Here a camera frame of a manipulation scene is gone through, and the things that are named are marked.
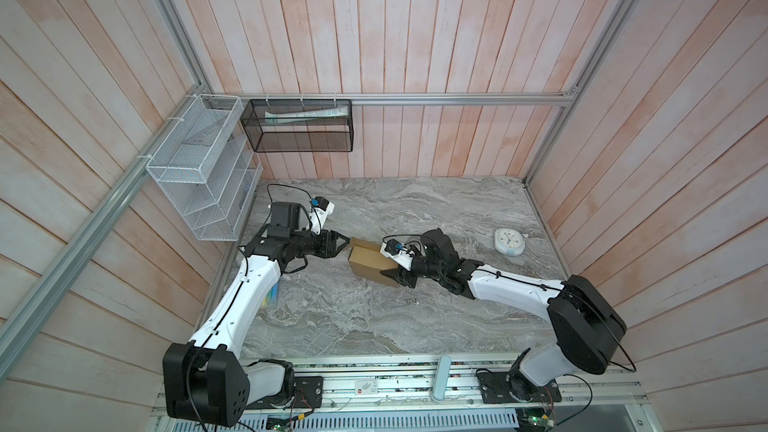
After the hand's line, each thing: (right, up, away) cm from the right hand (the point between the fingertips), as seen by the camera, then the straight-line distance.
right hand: (386, 262), depth 84 cm
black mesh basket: (-30, +45, +20) cm, 58 cm away
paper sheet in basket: (-33, +44, +6) cm, 55 cm away
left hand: (-12, +5, -5) cm, 14 cm away
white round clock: (+43, +4, +17) cm, 46 cm away
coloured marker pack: (-34, -11, +5) cm, 36 cm away
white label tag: (-5, -30, -11) cm, 32 cm away
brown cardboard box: (-5, +1, -4) cm, 6 cm away
